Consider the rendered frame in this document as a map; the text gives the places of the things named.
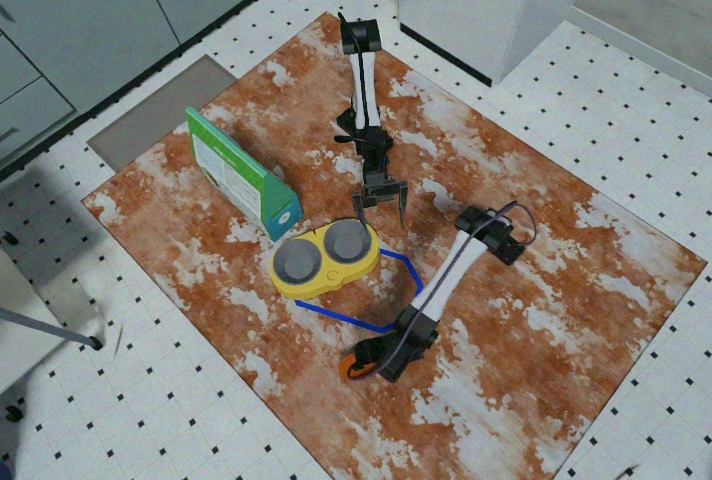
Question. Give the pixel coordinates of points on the green dog food bag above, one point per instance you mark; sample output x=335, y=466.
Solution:
x=255, y=191

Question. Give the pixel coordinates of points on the blue tape strip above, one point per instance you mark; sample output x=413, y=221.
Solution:
x=360, y=323

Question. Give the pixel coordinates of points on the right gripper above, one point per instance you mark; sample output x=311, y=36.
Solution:
x=380, y=192

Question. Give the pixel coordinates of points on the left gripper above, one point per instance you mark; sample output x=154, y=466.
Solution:
x=417, y=356

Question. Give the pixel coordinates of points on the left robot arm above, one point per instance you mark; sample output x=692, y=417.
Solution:
x=433, y=299

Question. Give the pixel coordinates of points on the grey steel bowl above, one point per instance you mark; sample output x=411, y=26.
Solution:
x=297, y=261
x=346, y=241

